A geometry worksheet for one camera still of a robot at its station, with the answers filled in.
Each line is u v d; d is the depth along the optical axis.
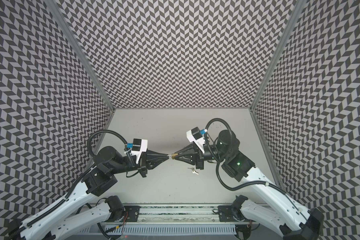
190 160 0.53
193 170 0.87
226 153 0.47
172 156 0.53
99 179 0.48
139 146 0.46
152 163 0.51
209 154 0.51
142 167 0.48
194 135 0.47
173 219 0.72
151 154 0.52
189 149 0.52
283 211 0.40
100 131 0.41
